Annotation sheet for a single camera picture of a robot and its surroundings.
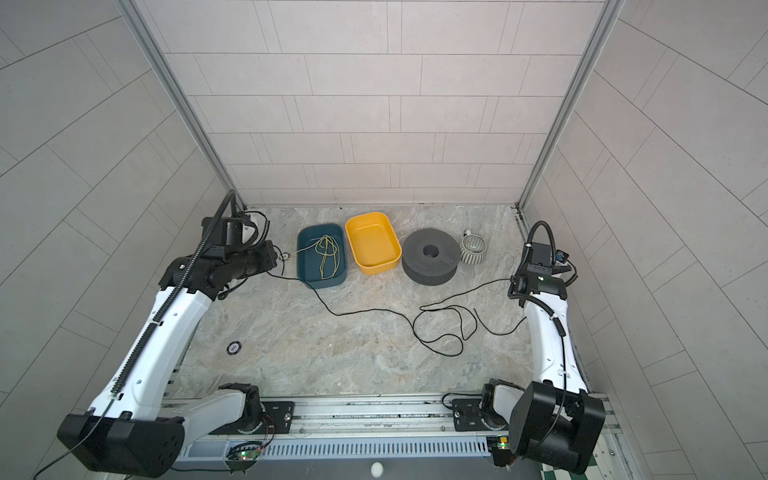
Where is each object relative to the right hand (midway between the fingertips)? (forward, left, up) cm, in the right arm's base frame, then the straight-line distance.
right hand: (540, 287), depth 79 cm
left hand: (+9, +66, +13) cm, 68 cm away
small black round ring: (-6, +86, -11) cm, 87 cm away
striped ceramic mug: (+22, +12, -11) cm, 27 cm away
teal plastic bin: (+21, +67, -10) cm, 71 cm away
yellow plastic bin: (+28, +45, -11) cm, 54 cm away
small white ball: (-35, +45, -5) cm, 57 cm away
